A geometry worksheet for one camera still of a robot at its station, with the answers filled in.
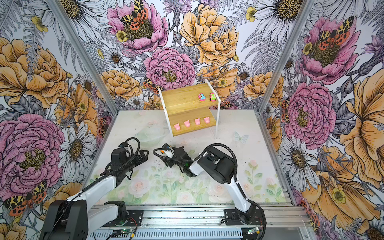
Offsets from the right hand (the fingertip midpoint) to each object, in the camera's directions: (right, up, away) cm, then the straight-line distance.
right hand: (165, 155), depth 95 cm
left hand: (-12, -1, -5) cm, 13 cm away
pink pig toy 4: (+8, +18, -6) cm, 21 cm away
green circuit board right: (+47, -30, -23) cm, 61 cm away
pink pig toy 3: (+14, +20, -4) cm, 25 cm away
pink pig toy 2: (+20, +21, -3) cm, 29 cm away
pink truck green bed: (+28, +34, -16) cm, 47 cm away
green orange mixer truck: (+1, +5, -12) cm, 13 cm away
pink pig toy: (+26, +22, -3) cm, 34 cm away
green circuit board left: (-14, -30, -23) cm, 41 cm away
